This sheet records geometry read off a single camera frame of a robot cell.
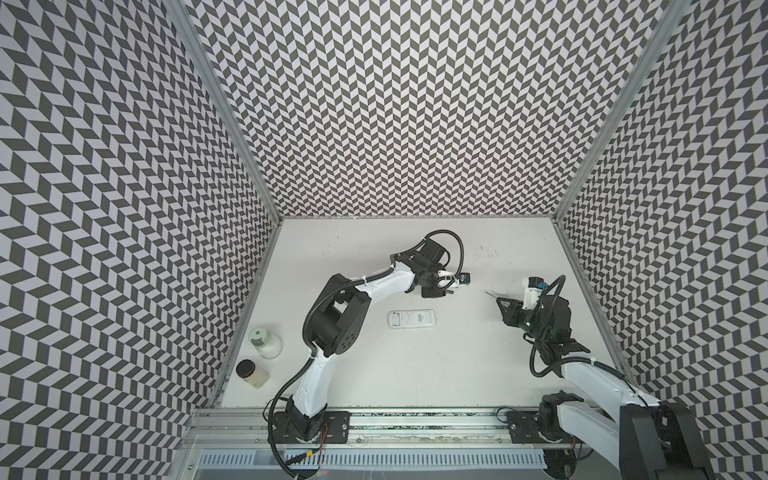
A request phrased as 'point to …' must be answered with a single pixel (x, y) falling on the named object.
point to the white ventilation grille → (374, 460)
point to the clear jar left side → (268, 344)
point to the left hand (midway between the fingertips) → (442, 281)
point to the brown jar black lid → (247, 370)
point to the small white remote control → (415, 318)
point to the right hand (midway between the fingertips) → (498, 306)
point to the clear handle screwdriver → (490, 294)
